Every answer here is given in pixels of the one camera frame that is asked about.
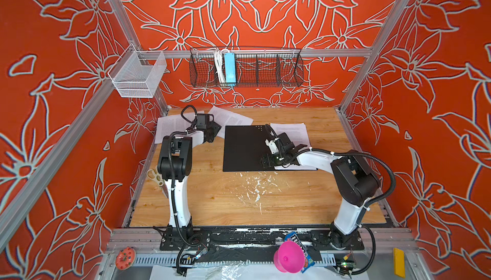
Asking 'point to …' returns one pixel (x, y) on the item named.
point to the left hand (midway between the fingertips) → (218, 127)
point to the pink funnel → (289, 257)
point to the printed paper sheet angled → (224, 117)
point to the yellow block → (399, 263)
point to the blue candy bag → (291, 236)
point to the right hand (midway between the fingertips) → (262, 160)
